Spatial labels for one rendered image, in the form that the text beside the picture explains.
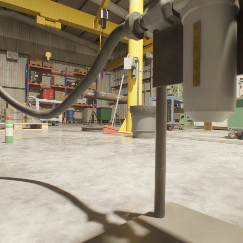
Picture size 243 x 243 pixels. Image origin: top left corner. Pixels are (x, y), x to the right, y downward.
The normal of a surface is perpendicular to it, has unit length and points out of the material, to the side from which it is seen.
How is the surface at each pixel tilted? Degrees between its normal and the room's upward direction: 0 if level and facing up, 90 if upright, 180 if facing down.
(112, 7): 90
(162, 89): 90
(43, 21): 90
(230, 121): 90
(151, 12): 120
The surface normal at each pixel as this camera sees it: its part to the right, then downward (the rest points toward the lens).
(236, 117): -0.71, -0.01
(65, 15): 0.57, 0.01
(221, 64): 0.04, 0.00
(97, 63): -0.19, 0.50
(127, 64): -0.18, 0.00
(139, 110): -0.45, 0.04
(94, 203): 0.02, -1.00
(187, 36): -0.97, -0.01
